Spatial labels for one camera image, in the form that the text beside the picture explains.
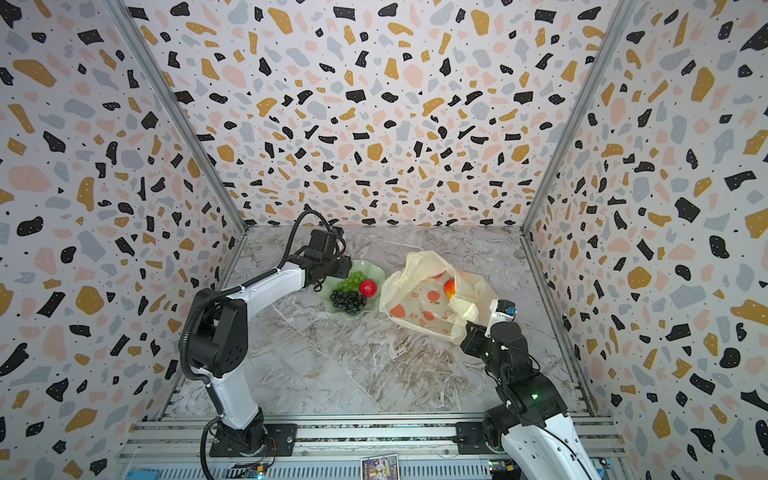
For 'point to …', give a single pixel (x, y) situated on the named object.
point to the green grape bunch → (352, 283)
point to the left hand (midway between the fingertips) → (346, 260)
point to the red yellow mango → (450, 287)
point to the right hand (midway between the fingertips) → (467, 325)
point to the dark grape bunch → (352, 301)
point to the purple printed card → (380, 468)
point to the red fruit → (368, 288)
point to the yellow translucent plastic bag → (431, 297)
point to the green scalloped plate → (371, 271)
